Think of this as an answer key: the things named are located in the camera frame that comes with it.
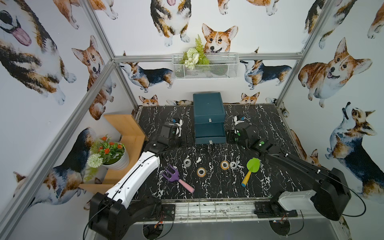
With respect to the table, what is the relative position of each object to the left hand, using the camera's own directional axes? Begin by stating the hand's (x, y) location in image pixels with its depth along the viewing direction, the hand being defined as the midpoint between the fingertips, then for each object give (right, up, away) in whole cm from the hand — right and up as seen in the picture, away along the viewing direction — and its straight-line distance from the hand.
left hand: (186, 133), depth 81 cm
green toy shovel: (+39, -20, +8) cm, 44 cm away
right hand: (+24, +3, +1) cm, 25 cm away
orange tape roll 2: (+22, -20, +9) cm, 31 cm away
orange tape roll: (+8, -24, +7) cm, 26 cm away
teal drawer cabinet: (+13, +10, +8) cm, 18 cm away
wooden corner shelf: (-35, -5, +14) cm, 38 cm away
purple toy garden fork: (-7, -26, +5) cm, 27 cm away
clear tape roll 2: (+27, -20, +9) cm, 35 cm away
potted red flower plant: (-38, -8, -9) cm, 40 cm away
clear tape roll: (-1, -19, +10) cm, 21 cm away
